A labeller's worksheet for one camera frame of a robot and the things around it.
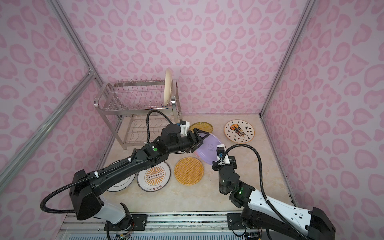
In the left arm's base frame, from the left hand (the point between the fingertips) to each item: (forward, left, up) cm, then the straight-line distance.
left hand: (209, 139), depth 68 cm
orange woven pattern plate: (-2, +11, -31) cm, 33 cm away
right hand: (0, -8, -8) cm, 11 cm away
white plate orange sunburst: (-6, +31, -32) cm, 45 cm away
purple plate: (+1, 0, -14) cm, 14 cm away
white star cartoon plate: (+29, -25, -31) cm, 50 cm away
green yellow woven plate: (+33, +1, -31) cm, 45 cm away
